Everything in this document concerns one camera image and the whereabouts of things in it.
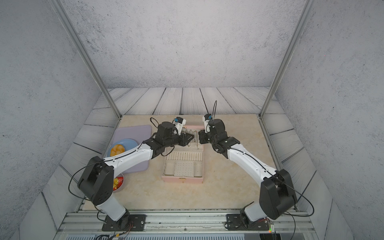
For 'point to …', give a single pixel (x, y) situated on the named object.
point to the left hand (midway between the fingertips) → (194, 136)
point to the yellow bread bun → (117, 149)
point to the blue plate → (128, 144)
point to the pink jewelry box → (185, 164)
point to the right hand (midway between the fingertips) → (200, 132)
